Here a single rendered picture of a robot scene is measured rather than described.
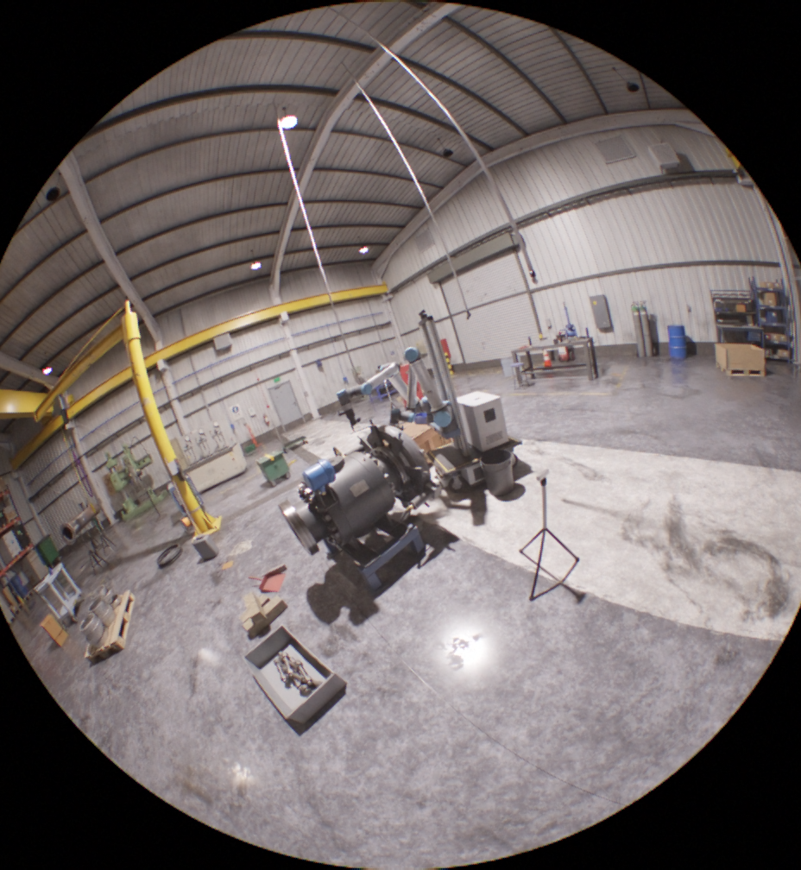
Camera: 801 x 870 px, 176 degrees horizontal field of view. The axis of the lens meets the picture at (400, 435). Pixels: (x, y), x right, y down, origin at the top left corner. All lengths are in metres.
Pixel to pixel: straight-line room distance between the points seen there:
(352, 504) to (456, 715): 1.46
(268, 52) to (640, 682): 8.77
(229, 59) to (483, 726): 8.69
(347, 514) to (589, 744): 1.97
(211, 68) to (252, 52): 0.81
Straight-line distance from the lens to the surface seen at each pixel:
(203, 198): 9.41
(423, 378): 2.20
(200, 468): 8.06
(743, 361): 7.21
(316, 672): 1.90
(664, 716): 1.68
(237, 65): 7.38
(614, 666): 1.63
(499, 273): 10.69
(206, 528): 5.01
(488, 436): 2.69
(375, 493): 1.89
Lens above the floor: 1.50
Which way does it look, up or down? 17 degrees down
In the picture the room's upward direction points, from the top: 18 degrees counter-clockwise
